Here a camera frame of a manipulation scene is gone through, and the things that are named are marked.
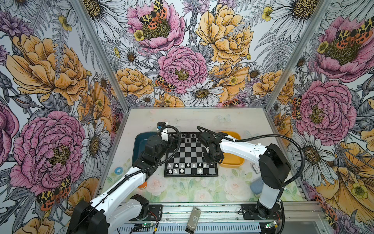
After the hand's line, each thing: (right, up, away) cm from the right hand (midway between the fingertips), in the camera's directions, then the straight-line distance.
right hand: (213, 165), depth 85 cm
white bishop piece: (-18, -3, +1) cm, 18 cm away
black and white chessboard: (-14, +1, +6) cm, 15 cm away
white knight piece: (-22, -3, 0) cm, 22 cm away
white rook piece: (-24, -4, 0) cm, 25 cm away
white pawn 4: (-14, 0, +3) cm, 15 cm away
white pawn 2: (-21, -1, +2) cm, 21 cm away
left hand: (-22, +18, -5) cm, 28 cm away
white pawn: (-25, -1, +3) cm, 25 cm away
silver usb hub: (-11, -21, -16) cm, 28 cm away
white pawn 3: (-18, -1, +2) cm, 18 cm away
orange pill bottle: (-38, -9, -5) cm, 40 cm away
